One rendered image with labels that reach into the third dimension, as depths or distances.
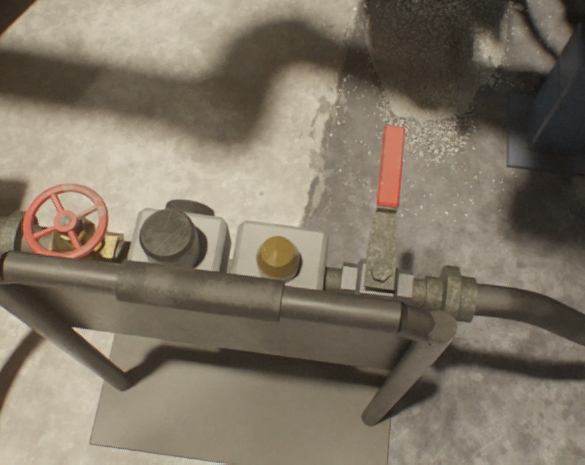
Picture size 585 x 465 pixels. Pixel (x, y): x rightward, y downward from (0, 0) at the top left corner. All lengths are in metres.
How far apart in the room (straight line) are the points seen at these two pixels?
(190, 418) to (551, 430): 0.52
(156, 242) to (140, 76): 0.73
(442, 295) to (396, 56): 0.72
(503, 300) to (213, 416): 0.54
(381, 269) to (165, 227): 0.19
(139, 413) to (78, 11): 0.73
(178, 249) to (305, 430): 0.52
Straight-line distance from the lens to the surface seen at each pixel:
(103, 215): 0.64
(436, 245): 1.17
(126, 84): 1.31
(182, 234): 0.61
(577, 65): 1.08
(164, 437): 1.08
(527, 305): 0.68
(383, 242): 0.65
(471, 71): 1.32
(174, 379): 1.09
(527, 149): 1.26
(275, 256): 0.61
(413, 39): 1.34
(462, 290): 0.67
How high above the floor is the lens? 1.07
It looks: 68 degrees down
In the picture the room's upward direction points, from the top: straight up
